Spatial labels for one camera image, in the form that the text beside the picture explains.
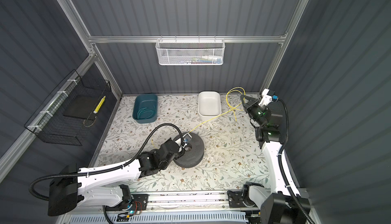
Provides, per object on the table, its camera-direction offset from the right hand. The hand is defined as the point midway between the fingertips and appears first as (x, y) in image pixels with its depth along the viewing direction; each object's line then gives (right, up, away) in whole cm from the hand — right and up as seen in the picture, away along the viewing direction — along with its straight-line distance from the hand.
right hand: (242, 96), depth 70 cm
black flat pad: (-78, -5, +4) cm, 78 cm away
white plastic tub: (-13, -3, +43) cm, 44 cm away
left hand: (-30, -21, +8) cm, 38 cm away
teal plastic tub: (-64, 0, +45) cm, 78 cm away
